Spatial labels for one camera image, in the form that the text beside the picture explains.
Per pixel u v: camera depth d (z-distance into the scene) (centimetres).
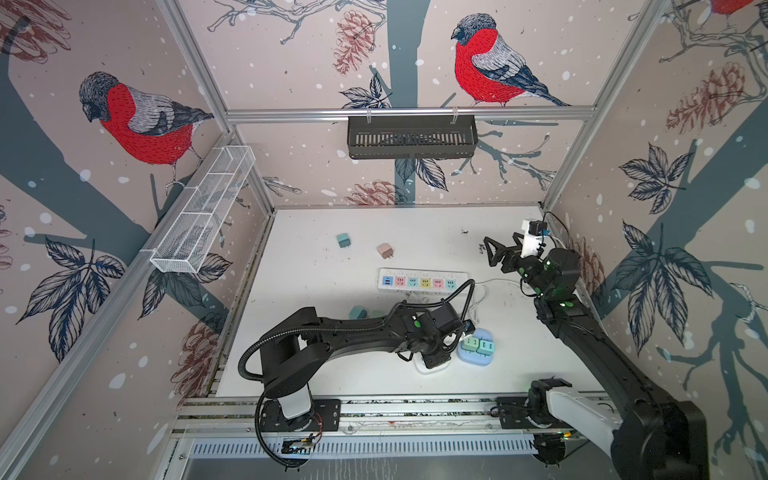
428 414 75
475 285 68
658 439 37
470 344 78
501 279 98
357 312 90
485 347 78
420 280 96
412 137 104
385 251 105
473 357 81
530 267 67
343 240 110
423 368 70
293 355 43
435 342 66
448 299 64
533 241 67
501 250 70
